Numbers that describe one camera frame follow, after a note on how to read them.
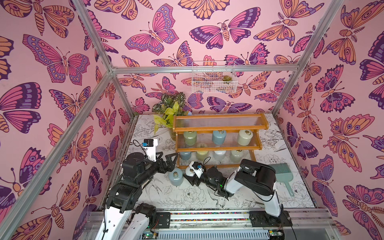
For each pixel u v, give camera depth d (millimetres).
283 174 894
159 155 687
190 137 798
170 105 984
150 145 566
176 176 796
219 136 798
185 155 913
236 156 890
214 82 1059
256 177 515
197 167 743
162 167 573
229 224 731
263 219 731
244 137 796
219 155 898
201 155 881
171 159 589
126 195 445
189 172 812
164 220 732
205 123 1153
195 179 773
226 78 922
